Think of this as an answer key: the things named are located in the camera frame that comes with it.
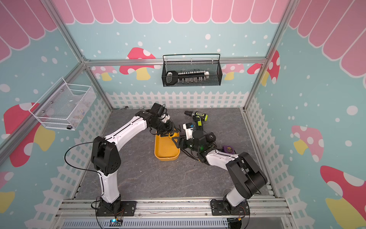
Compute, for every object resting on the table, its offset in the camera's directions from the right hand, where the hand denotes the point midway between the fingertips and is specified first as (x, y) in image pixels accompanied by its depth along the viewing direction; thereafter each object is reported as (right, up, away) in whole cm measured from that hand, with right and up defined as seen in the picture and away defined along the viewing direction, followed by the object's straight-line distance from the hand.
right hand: (176, 137), depth 85 cm
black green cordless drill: (+16, +13, +24) cm, 31 cm away
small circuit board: (-30, -43, -13) cm, 54 cm away
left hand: (-1, +2, +1) cm, 2 cm away
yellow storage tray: (-8, -8, +7) cm, 13 cm away
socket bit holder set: (-2, +38, +4) cm, 38 cm away
